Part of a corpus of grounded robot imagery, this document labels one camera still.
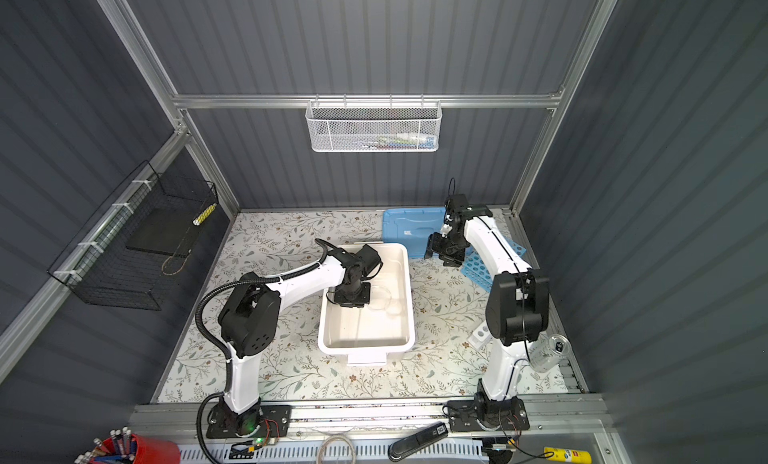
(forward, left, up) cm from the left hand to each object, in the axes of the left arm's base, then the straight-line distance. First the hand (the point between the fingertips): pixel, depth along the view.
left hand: (360, 304), depth 91 cm
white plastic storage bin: (-6, -7, -4) cm, 10 cm away
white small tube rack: (-13, -34, +2) cm, 36 cm away
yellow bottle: (-41, -47, 0) cm, 63 cm away
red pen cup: (-35, +45, +9) cm, 58 cm away
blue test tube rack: (+8, -39, +3) cm, 39 cm away
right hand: (+8, -24, +10) cm, 27 cm away
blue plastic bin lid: (+32, -20, -1) cm, 38 cm away
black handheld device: (-35, -14, -5) cm, 38 cm away
